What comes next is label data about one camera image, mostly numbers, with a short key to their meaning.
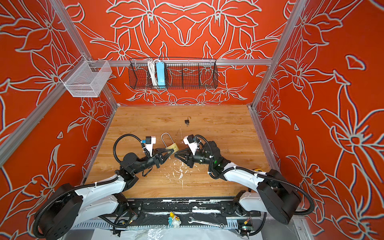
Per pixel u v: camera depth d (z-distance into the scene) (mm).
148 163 656
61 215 408
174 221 669
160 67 901
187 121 1100
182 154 694
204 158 657
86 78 922
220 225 684
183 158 712
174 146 709
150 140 657
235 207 646
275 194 417
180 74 976
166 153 708
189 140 657
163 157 681
